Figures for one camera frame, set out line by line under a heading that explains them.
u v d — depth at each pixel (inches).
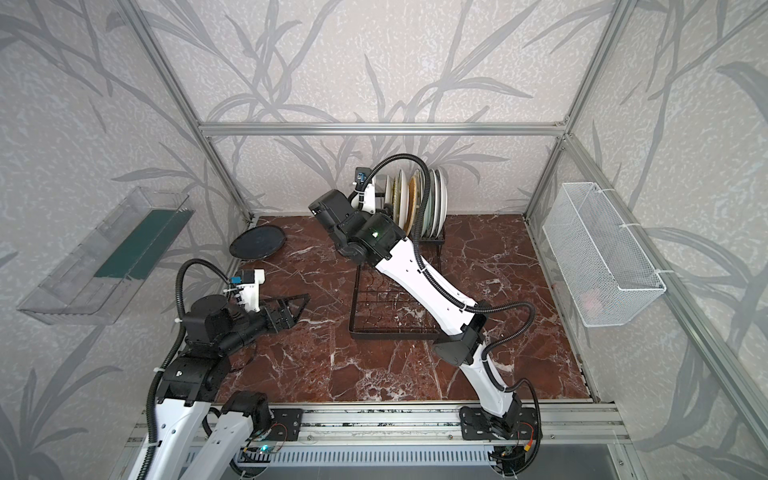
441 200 29.5
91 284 25.1
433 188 29.6
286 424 28.5
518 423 26.4
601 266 24.7
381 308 37.6
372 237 18.4
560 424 29.7
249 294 24.3
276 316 23.7
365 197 22.7
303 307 25.6
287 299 24.2
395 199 30.2
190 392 18.2
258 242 49.5
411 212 30.6
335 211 19.3
